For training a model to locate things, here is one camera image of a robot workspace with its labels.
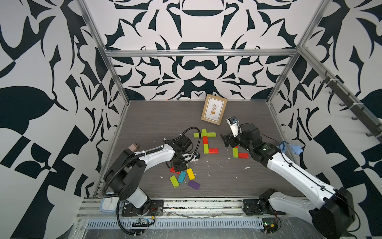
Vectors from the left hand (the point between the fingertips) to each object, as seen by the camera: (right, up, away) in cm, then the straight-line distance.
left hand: (180, 159), depth 90 cm
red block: (+16, +10, +9) cm, 21 cm away
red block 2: (+21, +4, +5) cm, 21 cm away
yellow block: (+6, -7, -5) cm, 10 cm away
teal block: (+1, -8, -7) cm, 10 cm away
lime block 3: (+16, +5, +4) cm, 17 cm away
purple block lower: (+8, -12, -7) cm, 16 cm away
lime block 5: (-2, -10, -8) cm, 13 cm away
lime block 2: (+20, +14, +9) cm, 26 cm away
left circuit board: (-16, -25, -17) cm, 35 cm away
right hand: (+26, +19, -9) cm, 34 cm away
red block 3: (-3, -2, -12) cm, 13 cm away
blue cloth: (+59, +8, -7) cm, 60 cm away
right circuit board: (+44, -26, -18) cm, 54 cm away
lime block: (+15, +14, +11) cm, 24 cm away
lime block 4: (+33, +4, +2) cm, 34 cm away
